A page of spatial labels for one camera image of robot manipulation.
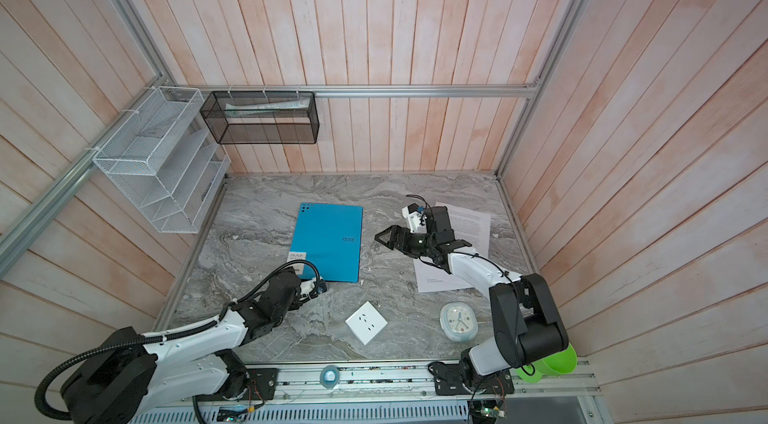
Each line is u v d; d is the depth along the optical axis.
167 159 0.73
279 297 0.66
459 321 0.82
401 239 0.77
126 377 0.41
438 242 0.70
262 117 1.04
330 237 1.02
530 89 0.93
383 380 0.76
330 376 0.75
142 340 0.46
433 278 0.93
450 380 0.73
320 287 0.77
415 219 0.82
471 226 1.05
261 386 0.73
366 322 0.80
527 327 0.44
